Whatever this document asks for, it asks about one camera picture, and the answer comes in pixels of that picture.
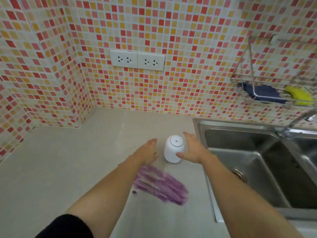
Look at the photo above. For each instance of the person's left hand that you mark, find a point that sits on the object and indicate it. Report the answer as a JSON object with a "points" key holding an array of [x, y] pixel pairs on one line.
{"points": [[148, 153]]}

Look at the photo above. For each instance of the person's right hand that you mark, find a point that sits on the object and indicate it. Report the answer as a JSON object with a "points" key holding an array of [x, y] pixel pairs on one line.
{"points": [[197, 153]]}

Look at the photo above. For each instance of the white plastic cup housing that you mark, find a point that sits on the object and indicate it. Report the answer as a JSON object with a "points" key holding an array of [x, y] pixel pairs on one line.
{"points": [[173, 147]]}

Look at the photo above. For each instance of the chrome faucet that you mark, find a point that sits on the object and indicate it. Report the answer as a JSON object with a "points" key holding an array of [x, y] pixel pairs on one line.
{"points": [[297, 121]]}

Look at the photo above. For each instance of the yellow sponge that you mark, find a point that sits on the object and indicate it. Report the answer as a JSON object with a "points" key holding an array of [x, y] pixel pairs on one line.
{"points": [[298, 95]]}

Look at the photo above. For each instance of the person's right forearm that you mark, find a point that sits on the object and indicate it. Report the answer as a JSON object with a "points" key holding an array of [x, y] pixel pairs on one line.
{"points": [[237, 198]]}

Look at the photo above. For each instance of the person's left forearm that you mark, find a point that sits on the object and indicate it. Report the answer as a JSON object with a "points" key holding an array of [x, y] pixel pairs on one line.
{"points": [[106, 198]]}

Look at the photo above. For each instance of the purple stain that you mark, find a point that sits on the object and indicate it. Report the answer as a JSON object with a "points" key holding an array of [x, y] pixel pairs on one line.
{"points": [[163, 187]]}

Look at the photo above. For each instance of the metal sink drain strainer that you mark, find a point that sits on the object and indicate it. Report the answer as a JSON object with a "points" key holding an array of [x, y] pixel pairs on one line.
{"points": [[238, 174]]}

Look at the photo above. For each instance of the stainless steel double sink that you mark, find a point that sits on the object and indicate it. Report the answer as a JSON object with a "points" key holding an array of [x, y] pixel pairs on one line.
{"points": [[262, 166]]}

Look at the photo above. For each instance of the dark blue cloth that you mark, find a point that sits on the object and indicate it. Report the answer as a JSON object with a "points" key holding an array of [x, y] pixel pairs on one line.
{"points": [[262, 92]]}

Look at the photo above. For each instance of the black sleeve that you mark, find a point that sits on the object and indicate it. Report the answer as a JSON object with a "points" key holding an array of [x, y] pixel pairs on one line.
{"points": [[66, 226]]}

